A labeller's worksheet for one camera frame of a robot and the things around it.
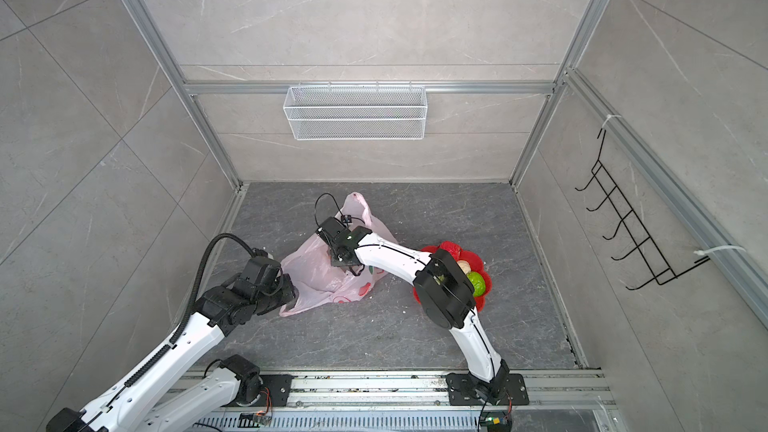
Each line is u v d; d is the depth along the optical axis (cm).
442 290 51
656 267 61
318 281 84
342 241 69
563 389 75
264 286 60
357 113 101
